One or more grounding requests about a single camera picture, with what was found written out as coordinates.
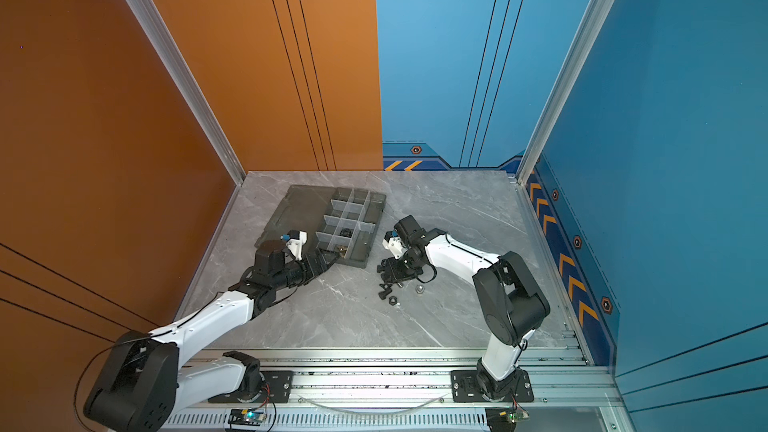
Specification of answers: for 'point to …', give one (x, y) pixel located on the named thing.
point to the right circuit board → (504, 419)
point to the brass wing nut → (342, 249)
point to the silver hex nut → (420, 289)
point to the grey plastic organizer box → (345, 221)
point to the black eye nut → (347, 232)
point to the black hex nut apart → (392, 300)
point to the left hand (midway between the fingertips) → (333, 258)
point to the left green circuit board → (244, 416)
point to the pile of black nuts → (387, 290)
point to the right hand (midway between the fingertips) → (387, 278)
